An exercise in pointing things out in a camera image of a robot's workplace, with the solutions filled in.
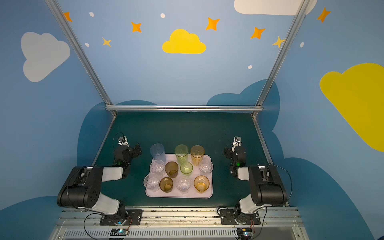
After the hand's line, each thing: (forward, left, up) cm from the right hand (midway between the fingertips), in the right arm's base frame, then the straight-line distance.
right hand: (235, 144), depth 95 cm
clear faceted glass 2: (-25, +50, -7) cm, 56 cm away
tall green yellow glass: (-7, +25, 0) cm, 26 cm away
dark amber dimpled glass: (-17, +40, -4) cm, 43 cm away
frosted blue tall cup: (-9, +49, +3) cm, 50 cm away
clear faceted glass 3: (-25, +32, -7) cm, 41 cm away
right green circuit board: (-46, -1, -7) cm, 46 cm away
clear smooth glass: (-15, +19, -1) cm, 24 cm away
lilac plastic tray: (-29, +26, -7) cm, 40 cm away
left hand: (-5, +66, 0) cm, 66 cm away
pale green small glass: (-15, +31, -5) cm, 35 cm away
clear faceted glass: (-17, +47, -1) cm, 51 cm away
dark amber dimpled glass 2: (-26, +42, -5) cm, 49 cm away
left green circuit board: (-49, +60, -6) cm, 78 cm away
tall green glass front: (-7, +34, -1) cm, 35 cm away
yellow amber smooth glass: (-24, +21, -6) cm, 33 cm away
